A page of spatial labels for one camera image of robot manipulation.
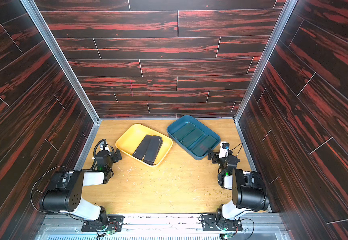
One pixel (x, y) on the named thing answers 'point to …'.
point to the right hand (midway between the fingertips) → (220, 147)
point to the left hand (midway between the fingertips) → (111, 150)
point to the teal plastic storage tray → (179, 122)
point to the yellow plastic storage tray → (131, 138)
